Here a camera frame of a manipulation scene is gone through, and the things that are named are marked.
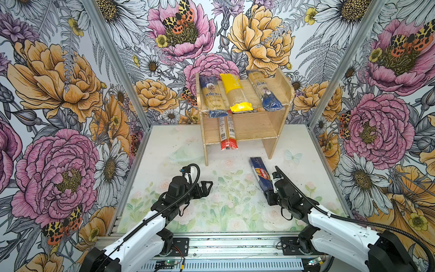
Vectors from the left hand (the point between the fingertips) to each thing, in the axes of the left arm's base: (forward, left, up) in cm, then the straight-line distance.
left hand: (205, 189), depth 83 cm
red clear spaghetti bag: (+17, -11, +16) cm, 26 cm away
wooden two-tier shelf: (+30, -25, +12) cm, 41 cm away
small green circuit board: (-28, +16, -9) cm, 33 cm away
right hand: (-3, -31, -5) cm, 32 cm away
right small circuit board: (-29, -46, -8) cm, 55 cm away
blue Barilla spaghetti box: (+9, -29, -2) cm, 31 cm away
